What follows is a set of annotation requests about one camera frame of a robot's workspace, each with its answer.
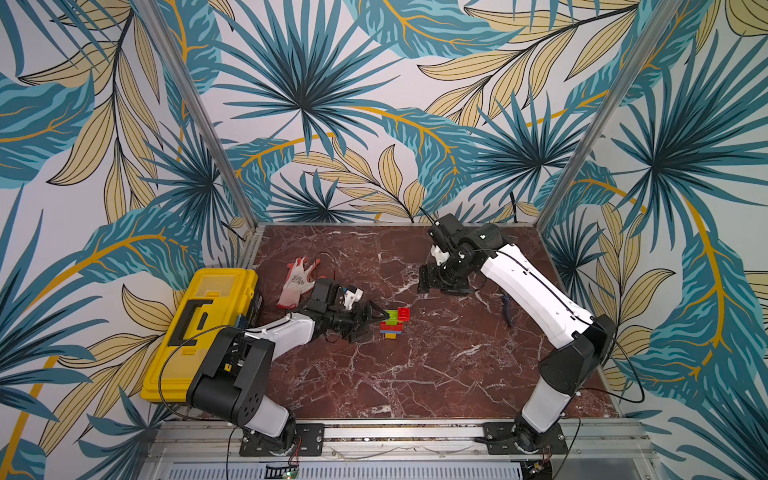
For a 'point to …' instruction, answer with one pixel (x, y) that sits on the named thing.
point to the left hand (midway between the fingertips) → (380, 326)
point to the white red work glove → (297, 282)
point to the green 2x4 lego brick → (393, 318)
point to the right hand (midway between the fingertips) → (429, 290)
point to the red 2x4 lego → (384, 327)
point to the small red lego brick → (404, 314)
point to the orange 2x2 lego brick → (390, 336)
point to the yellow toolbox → (218, 298)
